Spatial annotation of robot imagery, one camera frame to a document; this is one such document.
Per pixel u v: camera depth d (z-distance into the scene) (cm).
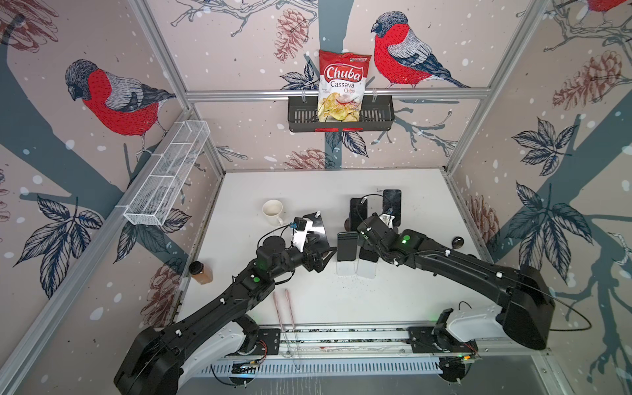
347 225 101
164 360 40
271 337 75
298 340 76
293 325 76
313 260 66
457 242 95
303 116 95
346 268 88
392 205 95
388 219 71
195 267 80
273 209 103
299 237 66
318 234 88
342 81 83
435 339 66
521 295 41
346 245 81
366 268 88
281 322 79
